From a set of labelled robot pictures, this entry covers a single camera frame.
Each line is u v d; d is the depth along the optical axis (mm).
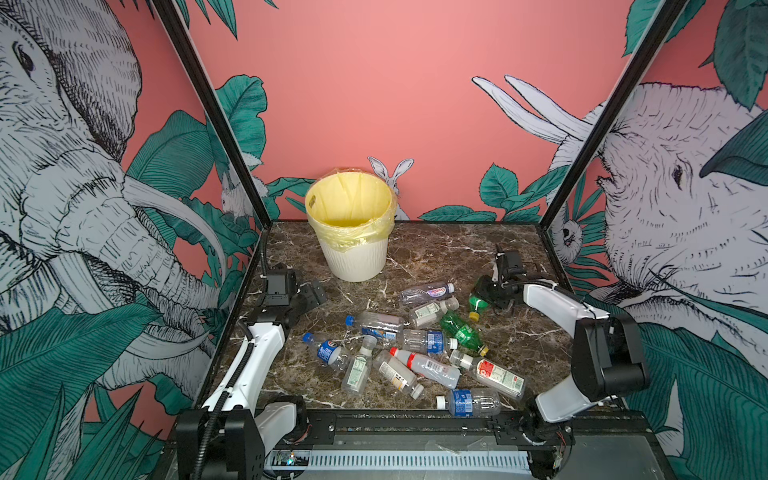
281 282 634
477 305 882
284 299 628
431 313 897
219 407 402
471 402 732
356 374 780
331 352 816
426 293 953
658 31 717
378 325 938
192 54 762
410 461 701
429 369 795
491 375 779
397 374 777
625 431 751
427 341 838
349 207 1043
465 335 855
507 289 685
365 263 935
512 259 731
